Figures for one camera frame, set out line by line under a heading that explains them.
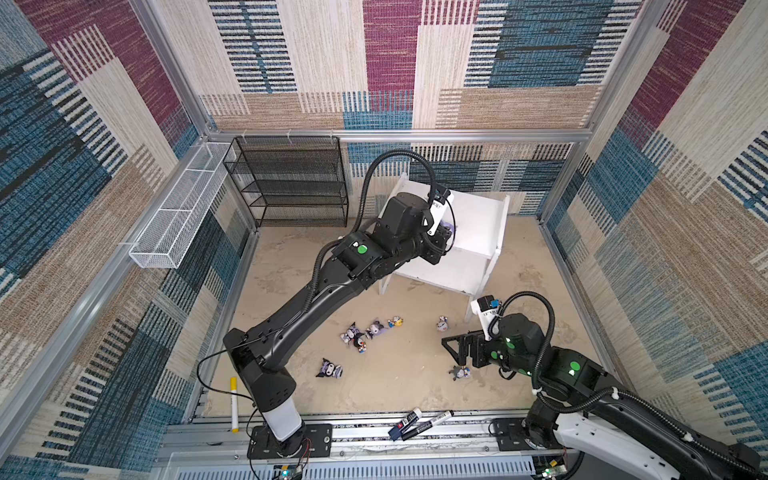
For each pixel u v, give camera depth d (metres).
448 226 0.67
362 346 0.87
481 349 0.63
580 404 0.49
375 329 0.89
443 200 0.55
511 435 0.73
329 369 0.82
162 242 0.70
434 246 0.53
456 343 0.65
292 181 1.09
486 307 0.65
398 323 0.91
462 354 0.64
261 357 0.41
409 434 0.74
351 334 0.89
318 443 0.73
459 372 0.82
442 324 0.91
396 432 0.74
